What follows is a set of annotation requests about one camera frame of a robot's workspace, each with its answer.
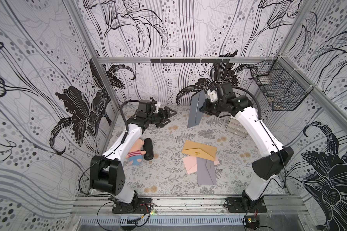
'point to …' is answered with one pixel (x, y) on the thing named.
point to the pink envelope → (190, 162)
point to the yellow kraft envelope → (200, 150)
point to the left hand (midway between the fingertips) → (174, 117)
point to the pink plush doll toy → (135, 154)
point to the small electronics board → (252, 222)
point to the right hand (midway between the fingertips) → (200, 108)
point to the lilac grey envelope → (206, 174)
